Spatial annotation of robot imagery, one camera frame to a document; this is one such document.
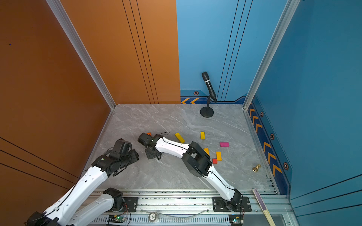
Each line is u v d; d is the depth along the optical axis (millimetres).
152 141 681
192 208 726
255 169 842
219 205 725
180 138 992
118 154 599
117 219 701
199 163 560
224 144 956
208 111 1138
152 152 786
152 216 655
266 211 709
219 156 892
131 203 731
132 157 722
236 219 709
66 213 409
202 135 1003
